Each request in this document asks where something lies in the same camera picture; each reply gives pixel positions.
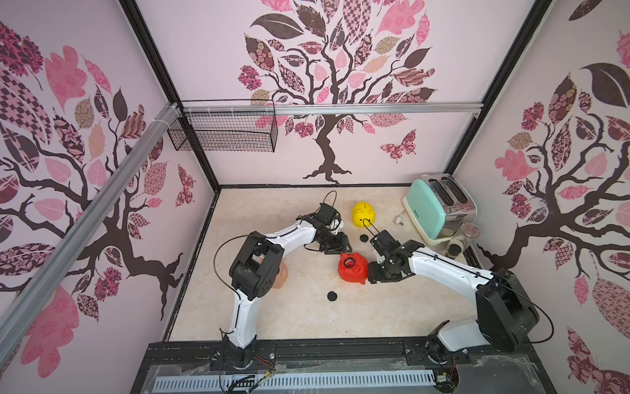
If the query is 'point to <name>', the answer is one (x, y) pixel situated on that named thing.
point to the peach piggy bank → (281, 276)
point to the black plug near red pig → (331, 295)
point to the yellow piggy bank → (362, 214)
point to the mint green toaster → (436, 205)
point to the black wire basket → (225, 125)
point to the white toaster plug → (399, 220)
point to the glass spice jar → (467, 231)
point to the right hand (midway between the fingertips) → (375, 275)
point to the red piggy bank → (353, 268)
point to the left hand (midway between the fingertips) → (347, 254)
